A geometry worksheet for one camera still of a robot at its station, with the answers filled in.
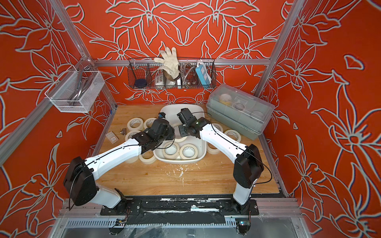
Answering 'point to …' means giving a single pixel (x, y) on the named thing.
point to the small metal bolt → (123, 131)
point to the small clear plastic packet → (111, 136)
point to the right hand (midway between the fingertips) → (181, 128)
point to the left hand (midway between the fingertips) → (173, 128)
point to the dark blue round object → (141, 82)
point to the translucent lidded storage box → (238, 111)
